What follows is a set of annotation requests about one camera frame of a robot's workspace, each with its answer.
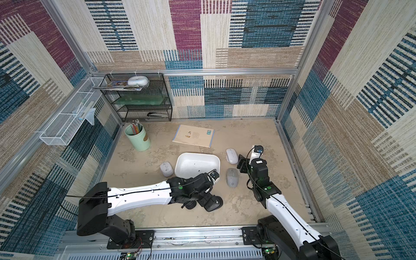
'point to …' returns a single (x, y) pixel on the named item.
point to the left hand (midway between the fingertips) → (210, 192)
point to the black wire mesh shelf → (157, 86)
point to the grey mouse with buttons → (232, 177)
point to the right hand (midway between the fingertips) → (246, 154)
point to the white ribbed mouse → (167, 169)
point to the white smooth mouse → (232, 156)
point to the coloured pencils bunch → (134, 124)
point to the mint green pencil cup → (140, 141)
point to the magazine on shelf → (122, 85)
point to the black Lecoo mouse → (191, 205)
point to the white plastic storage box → (193, 164)
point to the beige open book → (194, 136)
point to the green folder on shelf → (142, 99)
